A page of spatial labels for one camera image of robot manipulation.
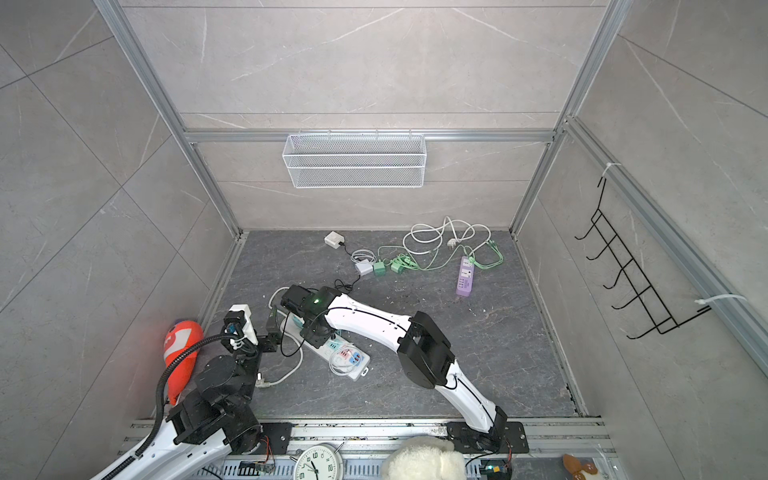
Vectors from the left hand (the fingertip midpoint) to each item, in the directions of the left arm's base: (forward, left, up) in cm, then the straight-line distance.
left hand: (259, 305), depth 69 cm
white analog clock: (-29, -13, -22) cm, 39 cm away
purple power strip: (+23, -59, -23) cm, 67 cm away
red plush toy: (+1, +29, -19) cm, 35 cm away
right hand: (+2, -11, -20) cm, 23 cm away
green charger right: (+28, -35, -23) cm, 50 cm away
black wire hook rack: (+12, -86, +8) cm, 88 cm away
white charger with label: (+29, -23, -24) cm, 44 cm away
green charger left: (+28, -28, -25) cm, 47 cm away
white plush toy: (-31, -36, -5) cm, 48 cm away
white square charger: (+42, -11, -23) cm, 49 cm away
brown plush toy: (-33, -74, -23) cm, 84 cm away
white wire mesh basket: (+53, -21, +4) cm, 58 cm away
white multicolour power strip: (-4, -16, -24) cm, 29 cm away
